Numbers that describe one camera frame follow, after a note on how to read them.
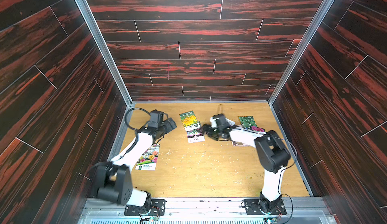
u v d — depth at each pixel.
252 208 0.73
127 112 1.22
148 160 0.91
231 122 1.08
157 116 0.67
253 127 1.03
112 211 0.73
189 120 1.09
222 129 0.77
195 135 1.01
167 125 0.78
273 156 0.51
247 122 1.08
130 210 0.73
